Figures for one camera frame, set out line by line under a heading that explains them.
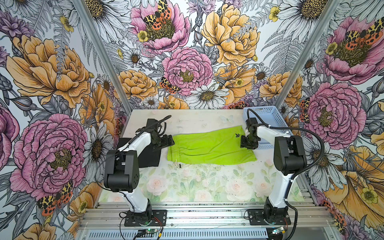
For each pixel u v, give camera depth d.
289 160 0.54
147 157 0.97
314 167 0.68
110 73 0.97
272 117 1.17
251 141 0.87
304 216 0.76
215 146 1.00
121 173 0.48
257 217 0.73
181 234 1.12
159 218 0.73
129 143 0.54
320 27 0.78
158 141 0.80
